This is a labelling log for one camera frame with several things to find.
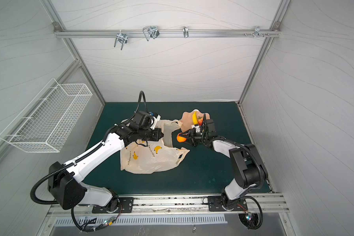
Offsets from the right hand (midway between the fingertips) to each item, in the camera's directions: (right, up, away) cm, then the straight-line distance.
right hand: (181, 134), depth 85 cm
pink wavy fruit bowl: (+5, +7, +21) cm, 23 cm away
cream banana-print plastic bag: (-12, -11, -7) cm, 18 cm away
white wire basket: (-65, +7, -16) cm, 67 cm away
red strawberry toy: (+14, +7, +19) cm, 24 cm away
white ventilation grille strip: (-19, -40, -15) cm, 47 cm away
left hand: (-8, +1, -7) cm, 11 cm away
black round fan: (+34, -41, -13) cm, 55 cm away
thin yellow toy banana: (+10, +9, +21) cm, 25 cm away
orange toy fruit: (0, -3, -2) cm, 3 cm away
